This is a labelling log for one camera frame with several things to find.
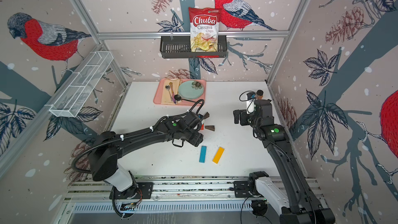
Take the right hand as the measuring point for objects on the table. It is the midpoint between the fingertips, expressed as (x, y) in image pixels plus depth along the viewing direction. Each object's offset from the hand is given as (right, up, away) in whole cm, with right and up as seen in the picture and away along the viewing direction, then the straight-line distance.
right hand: (243, 109), depth 76 cm
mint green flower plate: (-30, +11, +39) cm, 50 cm away
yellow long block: (-12, -27, +10) cm, 31 cm away
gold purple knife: (-46, +14, +43) cm, 64 cm away
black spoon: (-38, +5, +34) cm, 52 cm away
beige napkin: (-47, +5, +34) cm, 58 cm away
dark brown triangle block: (-18, -6, +24) cm, 30 cm away
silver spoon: (-48, +13, +41) cm, 65 cm away
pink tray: (-54, +5, +35) cm, 64 cm away
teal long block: (-20, -26, +8) cm, 34 cm away
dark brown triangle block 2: (-15, -13, +17) cm, 26 cm away
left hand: (-21, -15, +5) cm, 26 cm away
